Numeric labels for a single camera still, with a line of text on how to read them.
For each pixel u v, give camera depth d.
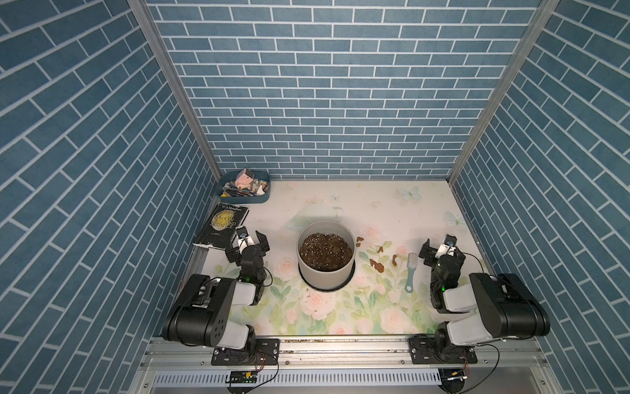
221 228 1.01
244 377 0.72
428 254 0.82
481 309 0.49
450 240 0.76
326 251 0.85
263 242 0.84
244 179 1.11
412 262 0.93
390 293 0.87
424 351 0.73
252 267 0.68
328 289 0.84
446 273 0.68
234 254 0.77
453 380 0.71
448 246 0.76
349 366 0.72
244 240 0.74
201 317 0.44
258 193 1.09
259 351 0.73
